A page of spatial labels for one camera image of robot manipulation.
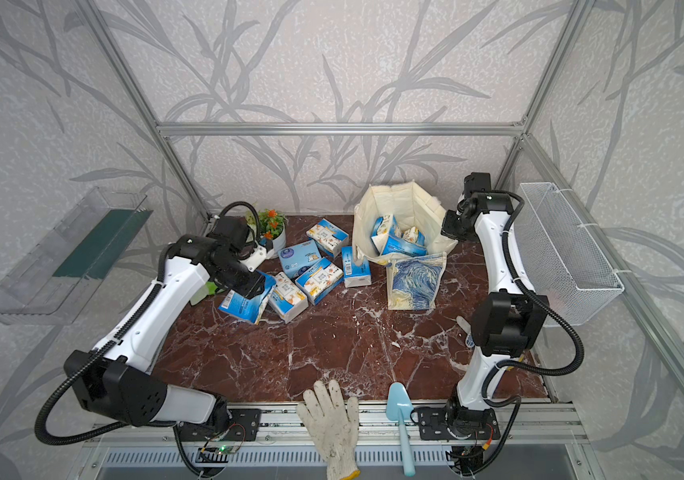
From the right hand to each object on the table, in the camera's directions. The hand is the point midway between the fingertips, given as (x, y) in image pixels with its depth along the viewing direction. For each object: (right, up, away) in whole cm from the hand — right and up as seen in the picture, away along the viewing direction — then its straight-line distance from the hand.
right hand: (449, 229), depth 86 cm
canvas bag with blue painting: (-10, -16, +2) cm, 19 cm away
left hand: (-54, -15, -8) cm, 56 cm away
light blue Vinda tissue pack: (-49, -9, +15) cm, 52 cm away
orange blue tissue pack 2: (-39, -16, +7) cm, 43 cm away
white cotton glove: (-33, -49, -14) cm, 61 cm away
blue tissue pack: (-53, -20, -14) cm, 59 cm away
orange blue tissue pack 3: (-49, -21, +2) cm, 53 cm away
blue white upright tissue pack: (-28, -15, +9) cm, 33 cm away
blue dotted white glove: (+7, -31, +4) cm, 32 cm away
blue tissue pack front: (-16, -4, +3) cm, 17 cm away
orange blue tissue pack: (-19, +1, +12) cm, 22 cm away
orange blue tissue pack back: (-38, -2, +18) cm, 42 cm away
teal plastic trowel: (-16, -47, -10) cm, 50 cm away
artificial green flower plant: (-55, +2, +9) cm, 56 cm away
